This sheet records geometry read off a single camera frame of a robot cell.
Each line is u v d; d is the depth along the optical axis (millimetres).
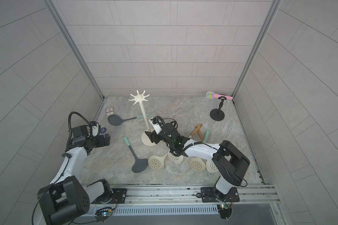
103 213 652
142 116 742
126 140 911
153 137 694
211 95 889
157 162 810
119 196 711
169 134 597
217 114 1051
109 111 1049
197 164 807
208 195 702
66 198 391
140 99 642
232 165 436
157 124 675
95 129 740
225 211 675
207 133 933
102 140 739
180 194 731
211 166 805
